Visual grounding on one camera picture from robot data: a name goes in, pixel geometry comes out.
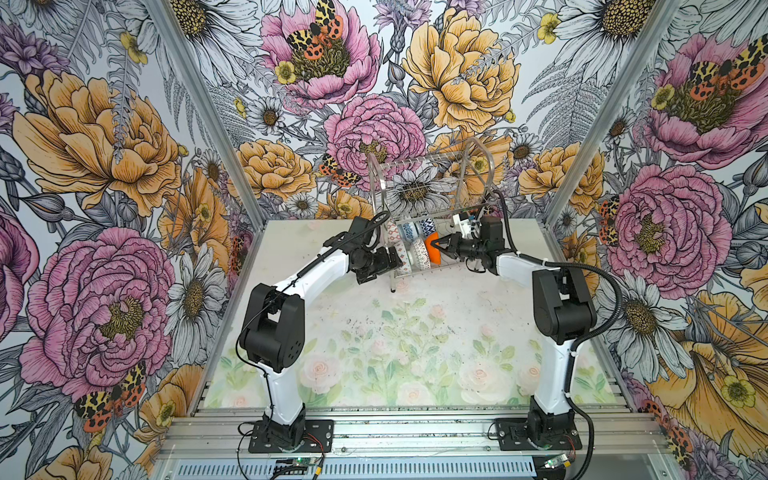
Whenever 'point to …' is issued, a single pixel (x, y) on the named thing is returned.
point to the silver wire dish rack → (425, 197)
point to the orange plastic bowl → (434, 253)
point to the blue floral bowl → (409, 231)
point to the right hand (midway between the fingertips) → (434, 250)
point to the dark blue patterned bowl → (393, 234)
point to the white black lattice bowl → (421, 254)
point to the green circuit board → (556, 461)
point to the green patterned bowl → (405, 270)
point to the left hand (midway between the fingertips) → (389, 275)
